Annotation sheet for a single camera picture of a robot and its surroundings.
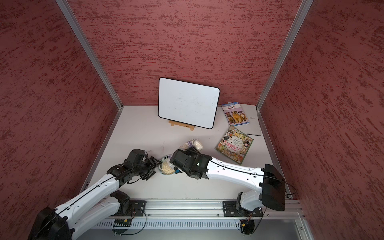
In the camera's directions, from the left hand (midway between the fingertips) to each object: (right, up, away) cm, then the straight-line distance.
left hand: (159, 169), depth 82 cm
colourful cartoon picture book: (+47, +11, +15) cm, 51 cm away
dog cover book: (+51, +32, +31) cm, 68 cm away
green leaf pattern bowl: (+3, 0, +3) cm, 4 cm away
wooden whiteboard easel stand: (+7, +25, +21) cm, 34 cm away
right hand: (+20, +14, -6) cm, 25 cm away
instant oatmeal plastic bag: (+19, +16, -7) cm, 26 cm away
